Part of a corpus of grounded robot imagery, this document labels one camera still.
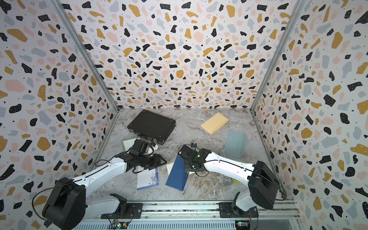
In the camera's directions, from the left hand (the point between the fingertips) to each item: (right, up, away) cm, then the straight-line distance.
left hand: (165, 162), depth 83 cm
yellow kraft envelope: (+33, +22, +33) cm, 52 cm away
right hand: (+14, -2, -1) cm, 14 cm away
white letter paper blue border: (-11, -10, +1) cm, 15 cm away
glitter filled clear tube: (+35, -9, -2) cm, 37 cm away
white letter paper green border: (-28, +9, +15) cm, 33 cm away
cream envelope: (+1, -5, +7) cm, 9 cm away
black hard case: (-13, +21, +22) cm, 33 cm away
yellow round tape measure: (+40, -11, +1) cm, 42 cm away
